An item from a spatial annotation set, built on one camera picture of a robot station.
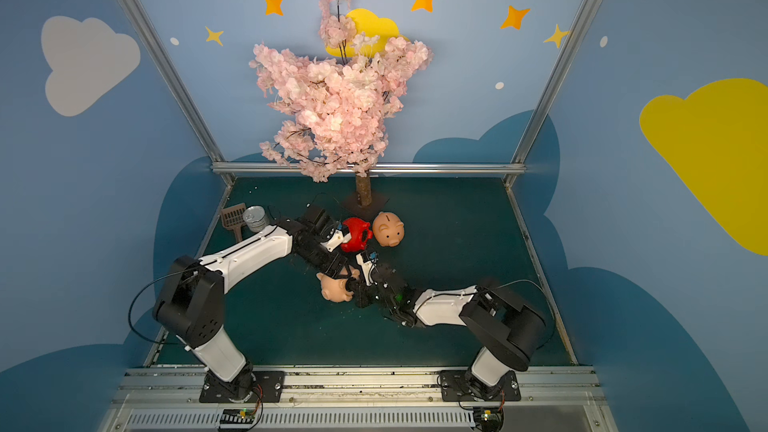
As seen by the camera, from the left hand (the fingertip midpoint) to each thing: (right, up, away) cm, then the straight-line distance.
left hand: (341, 267), depth 88 cm
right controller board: (+39, -35, -15) cm, 54 cm away
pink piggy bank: (0, -6, -4) cm, 7 cm away
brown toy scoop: (-43, +14, +20) cm, 50 cm away
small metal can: (-32, +14, +14) cm, 38 cm away
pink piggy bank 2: (+14, +11, +8) cm, 19 cm away
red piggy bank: (+5, +9, +7) cm, 13 cm away
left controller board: (-24, -34, -15) cm, 44 cm away
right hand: (+4, -4, -2) cm, 6 cm away
